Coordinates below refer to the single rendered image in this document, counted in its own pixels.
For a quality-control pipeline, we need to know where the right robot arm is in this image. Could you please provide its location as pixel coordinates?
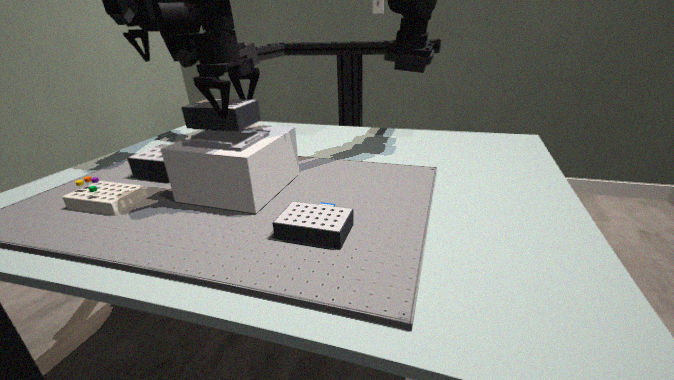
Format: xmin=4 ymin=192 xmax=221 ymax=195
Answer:
xmin=102 ymin=0 xmax=155 ymax=25

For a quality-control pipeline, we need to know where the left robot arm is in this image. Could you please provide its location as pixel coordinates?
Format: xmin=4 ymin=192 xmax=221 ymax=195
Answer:
xmin=152 ymin=0 xmax=437 ymax=68

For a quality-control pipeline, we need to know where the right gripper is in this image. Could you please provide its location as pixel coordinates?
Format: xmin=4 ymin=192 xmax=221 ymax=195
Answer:
xmin=123 ymin=20 xmax=171 ymax=62

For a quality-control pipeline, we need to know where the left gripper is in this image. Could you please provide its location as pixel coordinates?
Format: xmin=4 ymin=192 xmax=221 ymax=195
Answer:
xmin=193 ymin=30 xmax=260 ymax=118

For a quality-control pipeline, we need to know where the cream tube rack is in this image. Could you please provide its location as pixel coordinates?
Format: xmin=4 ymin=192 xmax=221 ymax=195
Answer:
xmin=62 ymin=181 xmax=148 ymax=216

